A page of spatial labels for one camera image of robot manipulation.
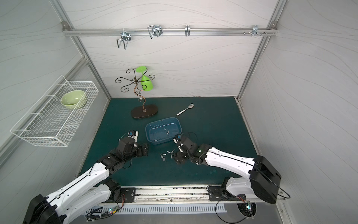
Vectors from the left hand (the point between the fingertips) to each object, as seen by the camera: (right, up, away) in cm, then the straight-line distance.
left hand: (142, 145), depth 83 cm
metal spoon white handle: (+31, +25, +32) cm, 51 cm away
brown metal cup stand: (-8, +20, +27) cm, 35 cm away
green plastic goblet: (-2, +40, +15) cm, 43 cm away
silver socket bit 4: (+11, -8, +5) cm, 14 cm away
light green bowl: (-36, +27, -10) cm, 46 cm away
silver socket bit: (+11, +8, +18) cm, 22 cm away
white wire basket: (-40, +16, -17) cm, 46 cm away
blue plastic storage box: (+10, +6, +16) cm, 20 cm away
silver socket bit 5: (+12, -9, +3) cm, 16 cm away
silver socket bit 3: (+6, +1, +10) cm, 12 cm away
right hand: (+22, -4, -2) cm, 22 cm away
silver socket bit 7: (+18, -5, +6) cm, 19 cm away
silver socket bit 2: (+14, +6, +16) cm, 22 cm away
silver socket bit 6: (+15, -6, +6) cm, 17 cm away
